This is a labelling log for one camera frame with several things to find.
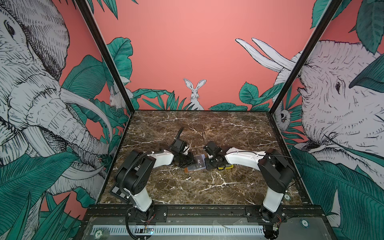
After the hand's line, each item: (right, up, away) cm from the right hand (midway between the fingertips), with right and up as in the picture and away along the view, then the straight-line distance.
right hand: (206, 164), depth 90 cm
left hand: (-5, +3, 0) cm, 5 cm away
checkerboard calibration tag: (-32, +3, -43) cm, 53 cm away
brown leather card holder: (-9, -2, -1) cm, 9 cm away
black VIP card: (-4, +1, +3) cm, 5 cm away
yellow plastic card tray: (+13, -1, -1) cm, 13 cm away
